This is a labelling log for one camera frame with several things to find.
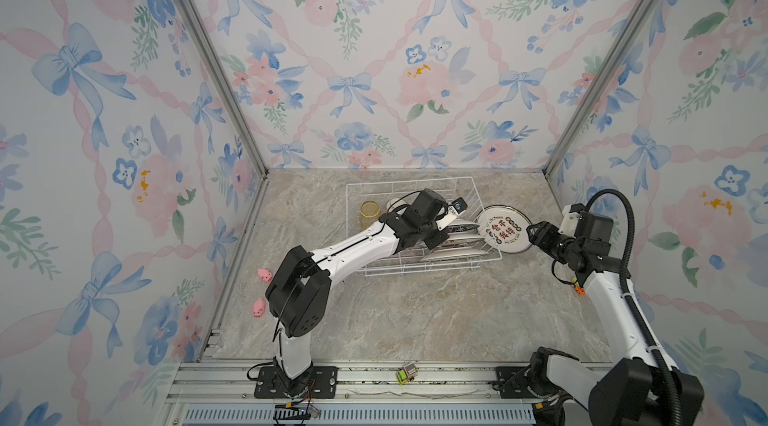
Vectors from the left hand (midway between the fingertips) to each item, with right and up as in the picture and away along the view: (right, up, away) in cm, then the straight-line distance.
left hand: (445, 221), depth 84 cm
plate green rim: (+25, -9, +15) cm, 30 cm away
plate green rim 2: (+8, -3, +13) cm, 15 cm away
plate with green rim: (+25, -1, +20) cm, 32 cm away
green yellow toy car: (-11, -37, -11) cm, 40 cm away
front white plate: (+1, -8, -4) cm, 9 cm away
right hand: (+25, -2, -1) cm, 25 cm away
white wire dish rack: (-9, -14, +11) cm, 20 cm away
